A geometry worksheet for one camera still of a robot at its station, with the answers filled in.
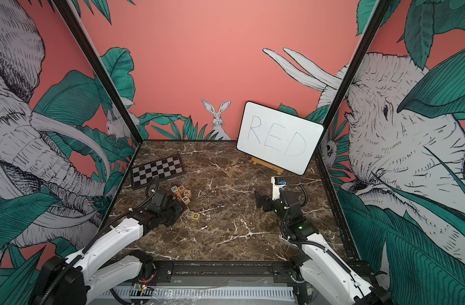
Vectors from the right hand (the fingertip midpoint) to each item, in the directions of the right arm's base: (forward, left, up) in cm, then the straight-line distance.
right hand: (262, 187), depth 80 cm
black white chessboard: (+15, +63, -13) cm, 66 cm away
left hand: (-4, +34, -10) cm, 36 cm away
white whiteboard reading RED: (+26, -12, +4) cm, 29 cm away
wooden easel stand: (+22, -5, -13) cm, 27 cm away
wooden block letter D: (-7, +30, -14) cm, 34 cm away
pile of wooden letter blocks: (+4, +38, -13) cm, 41 cm away
